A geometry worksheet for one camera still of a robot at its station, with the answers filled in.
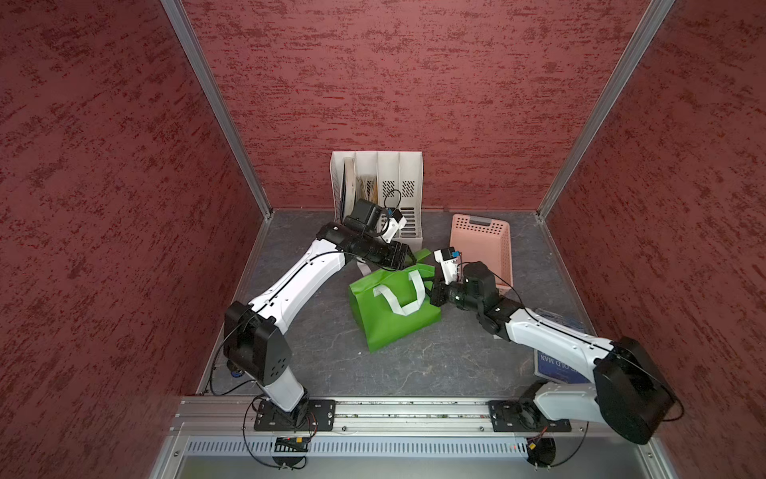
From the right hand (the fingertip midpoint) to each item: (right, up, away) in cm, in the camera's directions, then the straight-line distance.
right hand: (417, 286), depth 81 cm
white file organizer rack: (-7, +37, +32) cm, 49 cm away
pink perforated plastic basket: (+29, +13, +30) cm, 43 cm away
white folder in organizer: (-22, +35, +20) cm, 45 cm away
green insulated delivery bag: (-8, -3, -10) cm, 13 cm away
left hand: (-4, +7, -4) cm, 9 cm away
